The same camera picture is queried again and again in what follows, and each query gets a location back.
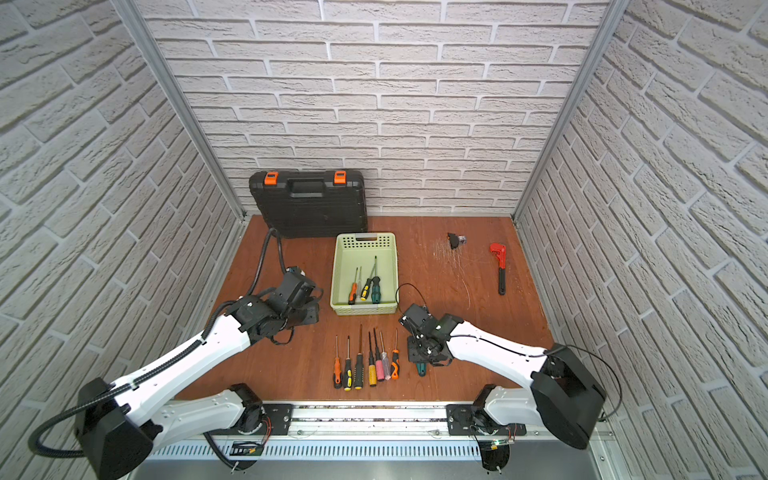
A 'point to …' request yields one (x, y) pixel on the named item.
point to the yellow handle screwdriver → (372, 373)
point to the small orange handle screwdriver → (337, 376)
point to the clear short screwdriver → (384, 356)
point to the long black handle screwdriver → (359, 365)
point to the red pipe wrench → (500, 251)
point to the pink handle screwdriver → (380, 376)
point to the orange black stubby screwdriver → (395, 364)
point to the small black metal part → (454, 240)
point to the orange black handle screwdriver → (353, 291)
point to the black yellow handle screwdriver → (366, 287)
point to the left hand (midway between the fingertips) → (320, 303)
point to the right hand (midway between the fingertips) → (421, 354)
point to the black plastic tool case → (302, 204)
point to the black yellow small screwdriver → (348, 376)
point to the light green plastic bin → (360, 250)
